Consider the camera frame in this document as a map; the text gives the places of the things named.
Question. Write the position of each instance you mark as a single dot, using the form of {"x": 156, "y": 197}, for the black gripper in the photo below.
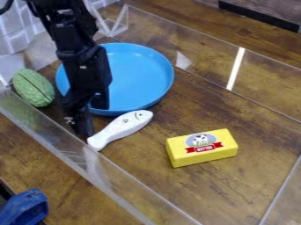
{"x": 71, "y": 27}

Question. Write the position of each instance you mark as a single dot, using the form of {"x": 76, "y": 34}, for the white toy fish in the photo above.
{"x": 123, "y": 126}

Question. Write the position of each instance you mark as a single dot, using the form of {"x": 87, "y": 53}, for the blue round tray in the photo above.
{"x": 142, "y": 78}

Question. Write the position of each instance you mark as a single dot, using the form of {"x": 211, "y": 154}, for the green textured toy vegetable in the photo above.
{"x": 33, "y": 87}

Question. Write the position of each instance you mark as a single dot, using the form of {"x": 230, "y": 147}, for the white checkered cloth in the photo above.
{"x": 19, "y": 27}

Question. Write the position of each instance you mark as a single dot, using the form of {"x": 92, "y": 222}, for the yellow toy butter block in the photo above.
{"x": 201, "y": 147}

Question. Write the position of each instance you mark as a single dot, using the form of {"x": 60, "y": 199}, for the clear acrylic enclosure wall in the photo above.
{"x": 237, "y": 82}

